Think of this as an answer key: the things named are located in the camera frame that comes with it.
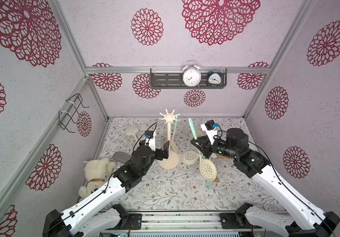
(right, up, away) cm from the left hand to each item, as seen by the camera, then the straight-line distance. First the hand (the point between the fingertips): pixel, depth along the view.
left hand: (160, 141), depth 73 cm
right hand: (+15, +2, -8) cm, 17 cm away
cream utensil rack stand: (+6, -14, +21) cm, 26 cm away
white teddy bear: (-36, -18, +9) cm, 41 cm away
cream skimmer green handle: (+23, -12, -3) cm, 26 cm away
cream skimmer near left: (+18, -11, +21) cm, 30 cm away
